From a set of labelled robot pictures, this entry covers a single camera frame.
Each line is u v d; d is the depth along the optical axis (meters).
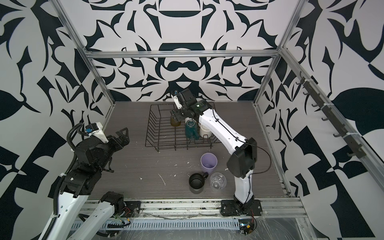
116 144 0.60
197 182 0.83
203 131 0.93
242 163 0.53
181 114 0.69
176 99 0.73
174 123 1.04
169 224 0.65
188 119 0.74
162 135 1.01
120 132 0.60
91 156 0.47
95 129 0.56
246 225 0.71
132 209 0.74
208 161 0.80
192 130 0.91
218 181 0.82
